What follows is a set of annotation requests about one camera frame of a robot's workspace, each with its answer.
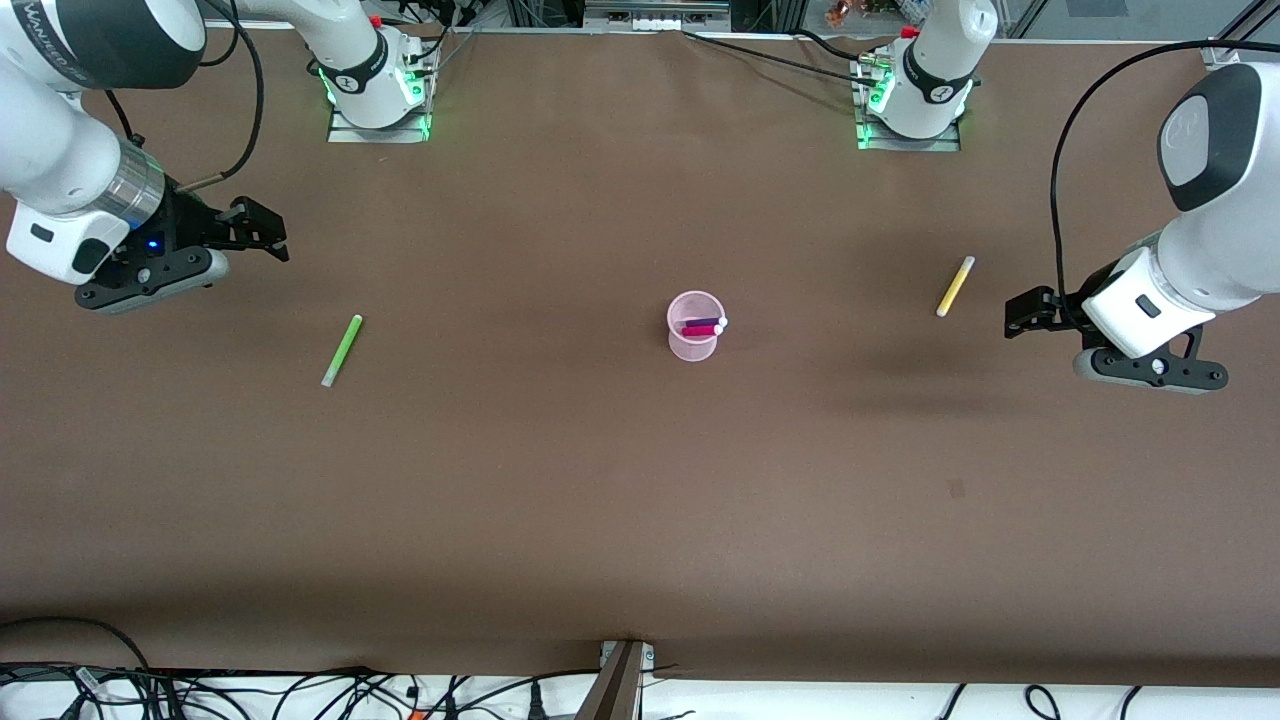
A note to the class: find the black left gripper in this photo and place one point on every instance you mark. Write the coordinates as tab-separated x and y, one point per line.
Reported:
1064	307

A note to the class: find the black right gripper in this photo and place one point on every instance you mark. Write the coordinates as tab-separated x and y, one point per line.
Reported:
187	230

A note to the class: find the purple marker pen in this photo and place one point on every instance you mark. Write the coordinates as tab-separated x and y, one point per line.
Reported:
703	322

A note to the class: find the pink marker pen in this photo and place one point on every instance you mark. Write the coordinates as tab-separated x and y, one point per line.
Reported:
698	331

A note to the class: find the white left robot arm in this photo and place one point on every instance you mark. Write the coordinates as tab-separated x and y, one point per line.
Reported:
1210	240

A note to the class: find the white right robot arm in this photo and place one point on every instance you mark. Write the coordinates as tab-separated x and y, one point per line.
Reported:
60	160

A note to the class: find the pink pen holder cup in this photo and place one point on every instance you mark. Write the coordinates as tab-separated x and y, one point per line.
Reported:
692	350

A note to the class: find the yellow marker pen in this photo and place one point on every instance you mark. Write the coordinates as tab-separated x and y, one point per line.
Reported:
955	287

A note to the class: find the green marker pen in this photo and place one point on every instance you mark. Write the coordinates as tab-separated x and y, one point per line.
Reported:
342	350

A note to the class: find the grey power strip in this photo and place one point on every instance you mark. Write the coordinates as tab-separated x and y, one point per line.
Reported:
655	15

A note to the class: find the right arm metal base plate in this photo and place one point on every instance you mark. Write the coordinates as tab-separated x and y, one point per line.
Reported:
345	134

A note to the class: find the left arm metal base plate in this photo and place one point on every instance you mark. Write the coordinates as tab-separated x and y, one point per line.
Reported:
880	144

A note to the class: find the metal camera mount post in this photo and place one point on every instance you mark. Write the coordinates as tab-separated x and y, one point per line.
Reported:
618	685

